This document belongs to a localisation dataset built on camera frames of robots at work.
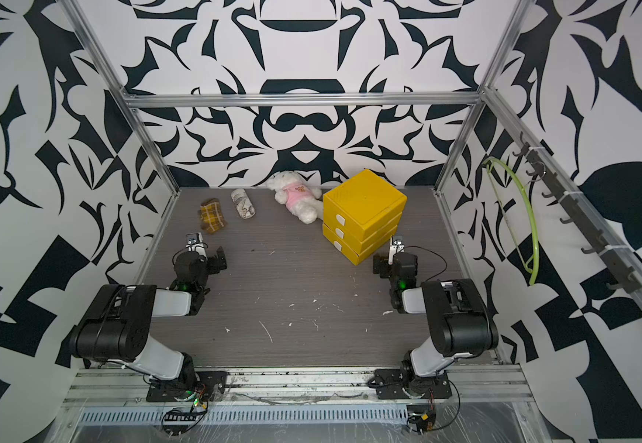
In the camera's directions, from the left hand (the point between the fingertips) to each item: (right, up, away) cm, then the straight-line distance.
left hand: (203, 246), depth 94 cm
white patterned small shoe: (+8, +15, +18) cm, 25 cm away
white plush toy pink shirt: (+32, +16, +11) cm, 38 cm away
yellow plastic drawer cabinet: (+52, +11, -10) cm, 54 cm away
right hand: (+64, -1, +2) cm, 64 cm away
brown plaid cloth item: (-2, +9, +14) cm, 17 cm away
